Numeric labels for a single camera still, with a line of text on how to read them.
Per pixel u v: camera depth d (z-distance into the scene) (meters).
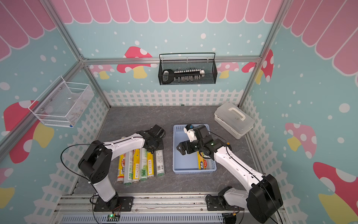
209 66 0.94
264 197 0.40
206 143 0.59
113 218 0.73
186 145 0.68
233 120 0.96
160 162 0.85
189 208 0.74
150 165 0.85
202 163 0.85
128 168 0.83
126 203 0.74
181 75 0.90
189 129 0.71
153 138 0.72
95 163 0.47
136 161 0.87
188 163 0.87
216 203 0.74
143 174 0.81
